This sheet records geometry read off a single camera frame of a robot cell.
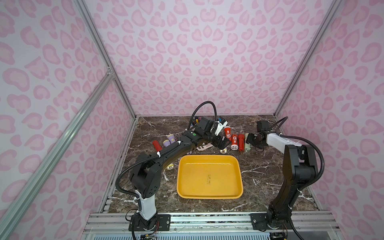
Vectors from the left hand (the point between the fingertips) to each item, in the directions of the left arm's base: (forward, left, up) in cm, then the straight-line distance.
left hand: (226, 138), depth 81 cm
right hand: (+10, -20, -16) cm, 28 cm away
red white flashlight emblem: (+6, -8, -17) cm, 20 cm away
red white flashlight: (+17, -6, -18) cm, 26 cm away
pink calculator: (+6, +11, -17) cm, 21 cm away
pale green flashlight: (+5, -17, -17) cm, 25 cm away
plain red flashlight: (+9, -14, -18) cm, 24 cm away
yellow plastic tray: (-14, +9, -20) cm, 26 cm away
